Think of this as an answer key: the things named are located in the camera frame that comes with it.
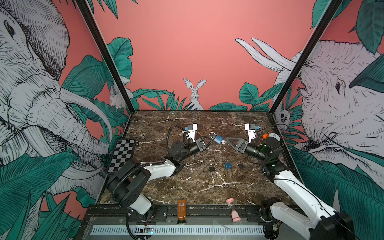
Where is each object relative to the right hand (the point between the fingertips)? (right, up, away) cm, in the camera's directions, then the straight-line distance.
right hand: (226, 140), depth 68 cm
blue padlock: (-3, 0, +3) cm, 4 cm away
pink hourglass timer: (+5, -39, +4) cm, 39 cm away
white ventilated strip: (-20, -43, +2) cm, 48 cm away
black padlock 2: (+14, -18, +24) cm, 34 cm away
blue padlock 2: (+5, -18, +22) cm, 29 cm away
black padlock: (-4, -20, +22) cm, 30 cm away
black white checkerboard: (-60, -10, +25) cm, 66 cm away
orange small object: (+35, -1, +35) cm, 50 cm away
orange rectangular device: (-22, -36, +3) cm, 42 cm away
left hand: (-5, +1, 0) cm, 5 cm away
